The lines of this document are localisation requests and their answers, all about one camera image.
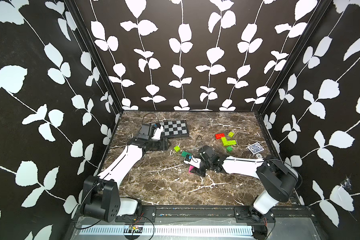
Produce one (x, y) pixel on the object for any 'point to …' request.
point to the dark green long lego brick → (184, 154)
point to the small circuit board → (133, 229)
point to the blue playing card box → (255, 148)
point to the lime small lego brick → (177, 148)
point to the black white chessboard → (174, 129)
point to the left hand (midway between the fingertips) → (168, 141)
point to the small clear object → (258, 156)
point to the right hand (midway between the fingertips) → (191, 165)
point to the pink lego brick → (190, 169)
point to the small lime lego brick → (231, 134)
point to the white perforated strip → (170, 230)
